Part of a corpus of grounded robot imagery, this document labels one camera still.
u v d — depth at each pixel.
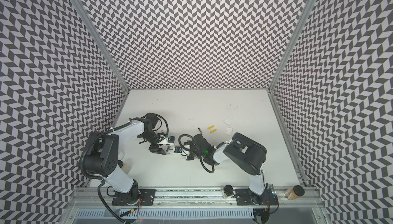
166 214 0.69
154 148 0.77
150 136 0.75
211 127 0.96
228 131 0.96
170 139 0.77
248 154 0.49
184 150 0.73
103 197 0.65
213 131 0.95
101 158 0.46
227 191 0.73
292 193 0.74
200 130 0.96
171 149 0.87
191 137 0.68
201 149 0.70
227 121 1.01
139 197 0.71
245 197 0.74
